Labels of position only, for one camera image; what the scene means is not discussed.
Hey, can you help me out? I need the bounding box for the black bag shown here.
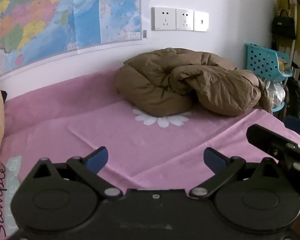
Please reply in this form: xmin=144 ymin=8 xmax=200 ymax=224
xmin=286 ymin=77 xmax=300 ymax=121

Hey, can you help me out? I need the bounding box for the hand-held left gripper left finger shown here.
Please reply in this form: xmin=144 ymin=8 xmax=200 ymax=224
xmin=34 ymin=146 xmax=123 ymax=197

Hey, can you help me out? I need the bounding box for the black handbag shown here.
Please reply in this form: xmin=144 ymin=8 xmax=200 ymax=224
xmin=272 ymin=9 xmax=297 ymax=40

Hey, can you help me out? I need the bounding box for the pink printed bed sheet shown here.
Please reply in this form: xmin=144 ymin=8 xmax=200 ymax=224
xmin=0 ymin=69 xmax=300 ymax=240

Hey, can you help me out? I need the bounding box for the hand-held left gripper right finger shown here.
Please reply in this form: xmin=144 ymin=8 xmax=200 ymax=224
xmin=189 ymin=147 xmax=281 ymax=198

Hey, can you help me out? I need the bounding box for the colourful wall map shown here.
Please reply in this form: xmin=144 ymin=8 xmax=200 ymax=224
xmin=0 ymin=0 xmax=150 ymax=77

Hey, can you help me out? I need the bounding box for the white wall socket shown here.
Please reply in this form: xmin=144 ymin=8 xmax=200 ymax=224
xmin=151 ymin=7 xmax=177 ymax=31
xmin=176 ymin=8 xmax=195 ymax=31

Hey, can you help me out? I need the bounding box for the teal plastic basket rack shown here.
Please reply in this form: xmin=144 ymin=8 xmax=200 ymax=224
xmin=244 ymin=43 xmax=294 ymax=113

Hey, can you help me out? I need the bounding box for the brown down jacket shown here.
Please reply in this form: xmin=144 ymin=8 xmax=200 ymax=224
xmin=116 ymin=47 xmax=273 ymax=117

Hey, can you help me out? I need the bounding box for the clear plastic bag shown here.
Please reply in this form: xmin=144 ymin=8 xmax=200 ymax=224
xmin=261 ymin=76 xmax=286 ymax=109

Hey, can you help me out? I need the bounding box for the dark blue cloth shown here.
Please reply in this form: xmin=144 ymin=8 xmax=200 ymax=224
xmin=283 ymin=116 xmax=300 ymax=138

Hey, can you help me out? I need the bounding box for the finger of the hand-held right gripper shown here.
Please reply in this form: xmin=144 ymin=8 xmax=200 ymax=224
xmin=246 ymin=124 xmax=300 ymax=180

